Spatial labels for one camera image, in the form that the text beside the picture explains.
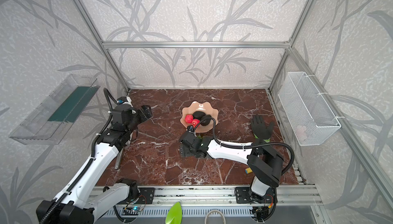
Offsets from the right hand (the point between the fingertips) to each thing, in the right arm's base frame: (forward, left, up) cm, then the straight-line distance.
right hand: (188, 143), depth 84 cm
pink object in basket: (-1, -57, +13) cm, 58 cm away
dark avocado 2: (+17, -10, -5) cm, 20 cm away
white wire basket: (-3, -53, +28) cm, 60 cm away
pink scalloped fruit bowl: (+28, -9, -4) cm, 30 cm away
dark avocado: (+22, -5, -4) cm, 23 cm away
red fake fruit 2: (+15, -3, -2) cm, 15 cm away
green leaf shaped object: (-32, +4, -7) cm, 33 cm away
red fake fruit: (+17, +1, -1) cm, 17 cm away
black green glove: (+11, -45, -7) cm, 47 cm away
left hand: (+13, +20, +19) cm, 31 cm away
